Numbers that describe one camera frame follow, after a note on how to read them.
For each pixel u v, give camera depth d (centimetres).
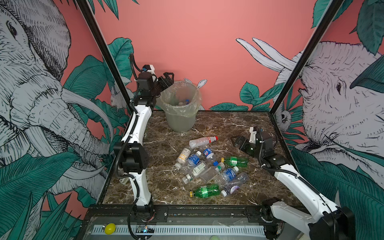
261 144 59
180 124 108
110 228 68
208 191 77
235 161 88
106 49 84
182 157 90
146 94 64
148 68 71
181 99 116
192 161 88
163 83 73
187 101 110
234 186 78
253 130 73
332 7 69
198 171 84
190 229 78
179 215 75
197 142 96
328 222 38
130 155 51
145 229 70
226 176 80
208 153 91
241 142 71
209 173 88
